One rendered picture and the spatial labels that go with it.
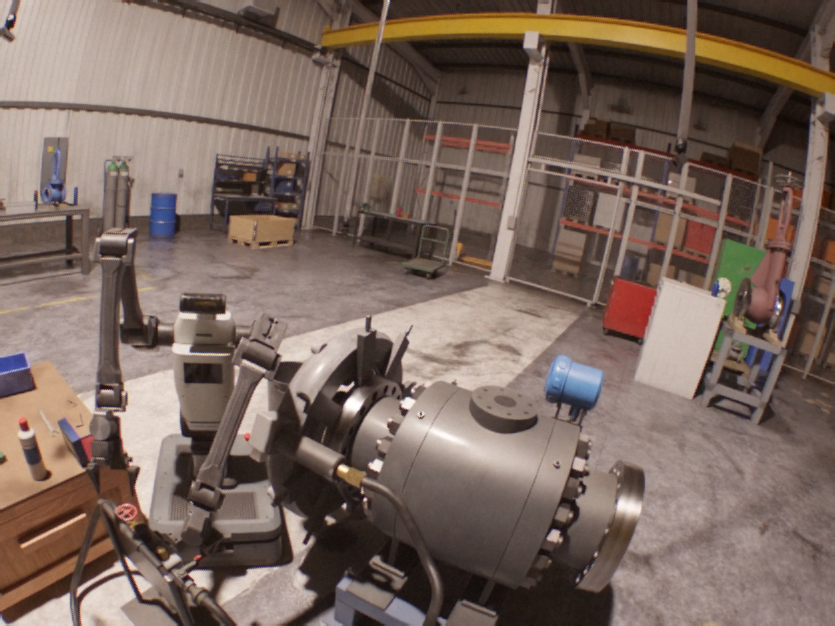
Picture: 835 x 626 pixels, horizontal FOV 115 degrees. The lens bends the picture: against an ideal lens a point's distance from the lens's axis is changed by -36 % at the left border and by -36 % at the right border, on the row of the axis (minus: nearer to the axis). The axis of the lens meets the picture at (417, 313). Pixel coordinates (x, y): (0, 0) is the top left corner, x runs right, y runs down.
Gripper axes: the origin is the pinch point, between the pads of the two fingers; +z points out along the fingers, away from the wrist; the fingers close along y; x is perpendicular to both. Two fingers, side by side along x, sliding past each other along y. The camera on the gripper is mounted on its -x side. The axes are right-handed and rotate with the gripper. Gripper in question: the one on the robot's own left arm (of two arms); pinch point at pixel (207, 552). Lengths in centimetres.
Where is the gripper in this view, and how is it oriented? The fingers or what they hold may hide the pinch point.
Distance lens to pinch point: 128.6
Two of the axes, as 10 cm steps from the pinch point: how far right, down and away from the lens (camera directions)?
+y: 8.9, 2.7, -3.7
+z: -1.7, 9.4, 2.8
